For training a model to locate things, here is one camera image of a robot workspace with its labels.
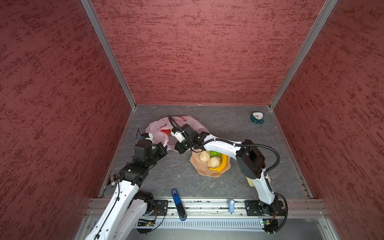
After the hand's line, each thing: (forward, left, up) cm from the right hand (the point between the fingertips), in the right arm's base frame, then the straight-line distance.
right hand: (175, 150), depth 88 cm
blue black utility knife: (-31, -4, -5) cm, 31 cm away
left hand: (-4, +3, +11) cm, 12 cm away
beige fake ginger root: (-4, -17, -2) cm, 18 cm away
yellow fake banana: (-9, -28, -1) cm, 29 cm away
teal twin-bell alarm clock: (+27, -59, -4) cm, 65 cm away
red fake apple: (+6, +4, +12) cm, 13 cm away
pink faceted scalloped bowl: (-10, -16, -5) cm, 19 cm away
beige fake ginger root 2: (-8, -23, -1) cm, 24 cm away
